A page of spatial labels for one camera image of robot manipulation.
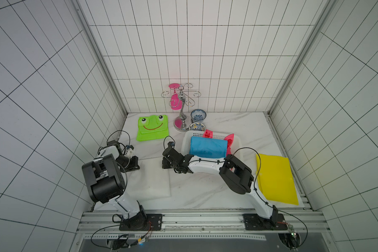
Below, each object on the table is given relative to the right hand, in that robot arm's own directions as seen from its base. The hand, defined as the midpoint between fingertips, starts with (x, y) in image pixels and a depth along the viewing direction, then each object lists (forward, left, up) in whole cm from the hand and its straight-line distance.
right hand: (157, 165), depth 90 cm
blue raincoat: (+12, -30, +2) cm, 33 cm away
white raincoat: (-10, +2, 0) cm, 10 cm away
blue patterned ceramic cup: (+31, -22, 0) cm, 38 cm away
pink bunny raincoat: (+19, -30, +7) cm, 37 cm away
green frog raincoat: (+29, +10, -1) cm, 31 cm away
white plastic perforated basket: (+15, -48, +6) cm, 50 cm away
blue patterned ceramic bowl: (+43, -23, -2) cm, 49 cm away
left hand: (-3, +11, 0) cm, 11 cm away
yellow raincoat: (-3, -68, -3) cm, 68 cm away
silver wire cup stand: (+34, -13, +24) cm, 44 cm away
